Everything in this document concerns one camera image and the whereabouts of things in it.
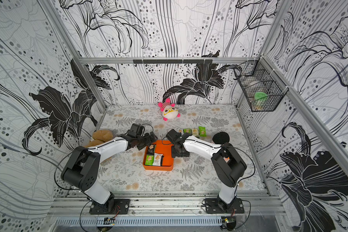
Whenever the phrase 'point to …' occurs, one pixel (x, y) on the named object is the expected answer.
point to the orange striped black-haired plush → (221, 137)
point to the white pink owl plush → (169, 111)
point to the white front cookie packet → (157, 159)
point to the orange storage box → (164, 147)
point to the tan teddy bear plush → (99, 136)
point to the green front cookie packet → (149, 160)
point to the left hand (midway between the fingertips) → (154, 142)
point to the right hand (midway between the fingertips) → (178, 152)
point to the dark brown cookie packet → (151, 148)
